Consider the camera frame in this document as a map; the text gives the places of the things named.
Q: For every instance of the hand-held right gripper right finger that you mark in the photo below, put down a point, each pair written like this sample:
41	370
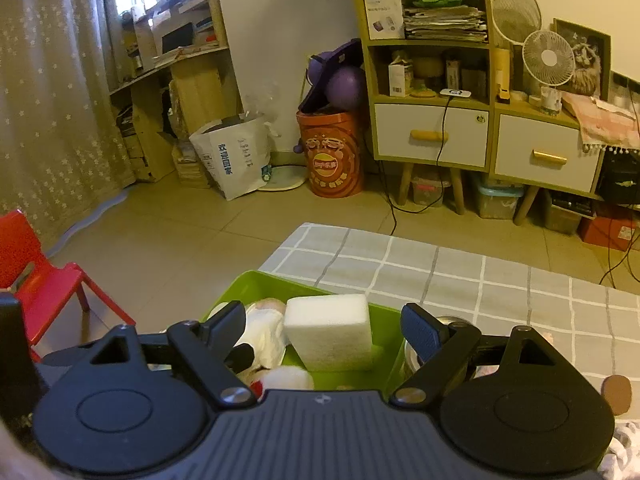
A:
422	332

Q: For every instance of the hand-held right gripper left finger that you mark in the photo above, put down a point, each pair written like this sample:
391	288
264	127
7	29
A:
225	327

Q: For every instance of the santa hat plush toy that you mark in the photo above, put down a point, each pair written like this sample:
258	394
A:
262	335

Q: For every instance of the green plastic tray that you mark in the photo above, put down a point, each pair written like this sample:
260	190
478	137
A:
260	285

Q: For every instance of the white foam block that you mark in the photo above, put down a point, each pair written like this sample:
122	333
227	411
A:
330	332

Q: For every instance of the large cookie tin can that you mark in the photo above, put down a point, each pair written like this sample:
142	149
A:
411	362

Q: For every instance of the grey checked blanket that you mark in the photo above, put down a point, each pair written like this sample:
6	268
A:
450	275

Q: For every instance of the red plastic chair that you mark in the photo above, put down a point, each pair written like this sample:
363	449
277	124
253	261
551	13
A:
45	285

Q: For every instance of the small clear storage bin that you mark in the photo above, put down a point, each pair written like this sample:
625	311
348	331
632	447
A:
430	187

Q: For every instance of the clear bin with blue lid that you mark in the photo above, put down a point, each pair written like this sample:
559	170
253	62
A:
497	201

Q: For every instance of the white round fan base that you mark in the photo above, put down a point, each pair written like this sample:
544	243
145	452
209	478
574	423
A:
285	180

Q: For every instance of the white paper bag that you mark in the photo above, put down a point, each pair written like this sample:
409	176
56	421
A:
232	160

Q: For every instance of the dark clear storage bin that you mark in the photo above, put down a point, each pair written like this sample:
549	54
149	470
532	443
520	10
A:
567	215

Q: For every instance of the orange printed barrel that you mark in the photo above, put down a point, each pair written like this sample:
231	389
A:
330	157

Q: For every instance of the tall wooden shelf cabinet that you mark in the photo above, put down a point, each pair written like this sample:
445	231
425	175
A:
430	132

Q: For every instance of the brown round disc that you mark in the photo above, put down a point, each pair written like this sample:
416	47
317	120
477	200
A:
616	394

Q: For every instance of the red box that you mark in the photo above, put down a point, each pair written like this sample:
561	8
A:
605	230

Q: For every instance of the low wooden drawer cabinet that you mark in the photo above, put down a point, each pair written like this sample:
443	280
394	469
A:
547	152

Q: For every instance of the star-patterned curtain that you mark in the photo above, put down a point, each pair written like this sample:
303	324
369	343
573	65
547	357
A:
55	110

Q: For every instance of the white flat charger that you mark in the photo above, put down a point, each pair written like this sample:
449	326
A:
455	93

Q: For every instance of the black bag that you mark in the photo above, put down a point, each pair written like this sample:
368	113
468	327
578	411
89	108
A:
620	177

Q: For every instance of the white carton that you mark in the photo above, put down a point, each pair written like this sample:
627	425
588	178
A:
400	77

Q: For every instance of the purple ball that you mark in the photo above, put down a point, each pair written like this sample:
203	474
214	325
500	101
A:
345	87

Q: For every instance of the white printed mug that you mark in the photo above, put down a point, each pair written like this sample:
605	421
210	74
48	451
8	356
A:
551	101

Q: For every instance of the yellow cylinder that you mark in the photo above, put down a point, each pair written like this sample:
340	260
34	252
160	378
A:
502	75

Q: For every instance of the pink fringed cloth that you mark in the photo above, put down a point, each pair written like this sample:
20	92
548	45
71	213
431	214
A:
605	120

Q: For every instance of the small white fan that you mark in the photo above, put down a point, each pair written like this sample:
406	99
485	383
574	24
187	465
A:
548	57

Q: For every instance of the stack of papers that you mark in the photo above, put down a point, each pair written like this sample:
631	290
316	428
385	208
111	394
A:
445	25

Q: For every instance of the framed cat picture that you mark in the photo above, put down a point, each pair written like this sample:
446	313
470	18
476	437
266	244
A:
590	65

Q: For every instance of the white product box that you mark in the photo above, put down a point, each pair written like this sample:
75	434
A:
383	16

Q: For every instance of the large white fan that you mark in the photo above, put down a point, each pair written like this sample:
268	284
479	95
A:
515	12

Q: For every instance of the wooden wall shelf unit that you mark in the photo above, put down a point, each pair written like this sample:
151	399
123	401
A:
195	90

